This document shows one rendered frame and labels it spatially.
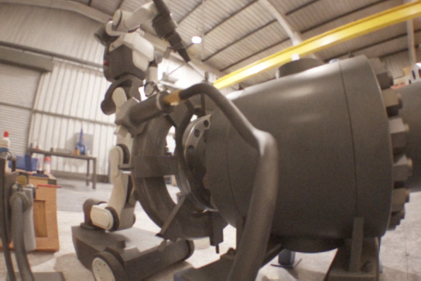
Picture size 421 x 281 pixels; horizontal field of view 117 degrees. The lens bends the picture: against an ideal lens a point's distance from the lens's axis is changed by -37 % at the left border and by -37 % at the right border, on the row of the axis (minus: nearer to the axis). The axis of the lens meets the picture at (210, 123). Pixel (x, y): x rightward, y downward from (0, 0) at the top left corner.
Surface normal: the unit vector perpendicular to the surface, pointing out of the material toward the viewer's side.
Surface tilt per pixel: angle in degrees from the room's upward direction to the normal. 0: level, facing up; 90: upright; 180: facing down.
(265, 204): 70
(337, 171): 102
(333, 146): 91
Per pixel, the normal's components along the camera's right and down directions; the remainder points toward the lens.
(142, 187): -0.14, 0.00
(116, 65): -0.40, -0.03
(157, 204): 0.74, -0.17
